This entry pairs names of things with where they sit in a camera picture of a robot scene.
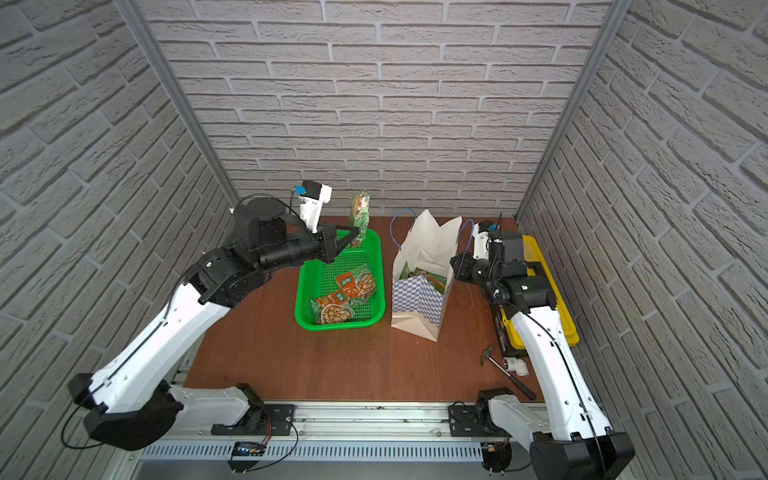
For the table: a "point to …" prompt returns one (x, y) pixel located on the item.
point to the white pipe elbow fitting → (516, 364)
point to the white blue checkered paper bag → (417, 306)
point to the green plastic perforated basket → (317, 279)
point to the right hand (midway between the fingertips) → (460, 259)
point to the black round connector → (496, 456)
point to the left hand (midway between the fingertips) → (353, 219)
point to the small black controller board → (254, 449)
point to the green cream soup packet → (332, 309)
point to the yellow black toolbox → (509, 330)
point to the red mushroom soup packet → (359, 282)
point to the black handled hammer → (487, 353)
